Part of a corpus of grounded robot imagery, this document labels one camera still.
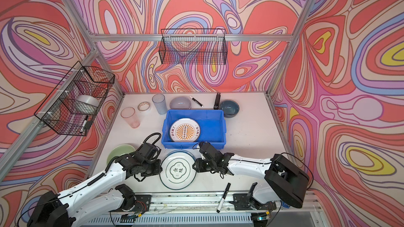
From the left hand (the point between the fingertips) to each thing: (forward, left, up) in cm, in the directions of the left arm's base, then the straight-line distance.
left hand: (165, 168), depth 81 cm
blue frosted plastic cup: (+38, +7, +11) cm, 40 cm away
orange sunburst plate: (+24, -9, -1) cm, 26 cm away
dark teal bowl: (+41, -39, 0) cm, 57 cm away
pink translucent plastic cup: (+28, +24, +11) cm, 38 cm away
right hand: (-1, -17, -1) cm, 17 cm away
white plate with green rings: (-2, -7, -2) cm, 7 cm away
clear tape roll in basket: (+19, +33, +30) cm, 48 cm away
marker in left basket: (+14, +36, +23) cm, 45 cm away
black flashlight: (+44, -30, 0) cm, 53 cm away
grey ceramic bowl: (+46, -4, +1) cm, 46 cm away
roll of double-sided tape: (+45, +23, -2) cm, 50 cm away
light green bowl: (+9, +25, +4) cm, 27 cm away
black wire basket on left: (+20, +43, +26) cm, 54 cm away
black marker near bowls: (+50, -15, -2) cm, 52 cm away
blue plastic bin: (+31, -27, -4) cm, 41 cm away
